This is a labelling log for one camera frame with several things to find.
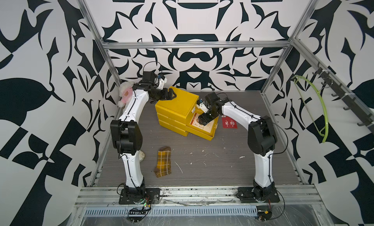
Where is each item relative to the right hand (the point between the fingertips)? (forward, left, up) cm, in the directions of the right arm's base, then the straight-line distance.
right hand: (203, 116), depth 96 cm
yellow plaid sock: (-27, +24, -7) cm, 36 cm away
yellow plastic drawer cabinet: (-8, +16, +14) cm, 23 cm away
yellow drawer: (-13, +2, +4) cm, 14 cm away
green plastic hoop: (-21, -53, +16) cm, 59 cm away
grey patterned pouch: (-24, +37, -4) cm, 44 cm away
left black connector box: (-51, +36, -9) cm, 63 cm away
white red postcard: (-4, +5, 0) cm, 6 cm away
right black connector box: (-51, -26, -9) cm, 57 cm away
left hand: (+8, +21, +13) cm, 26 cm away
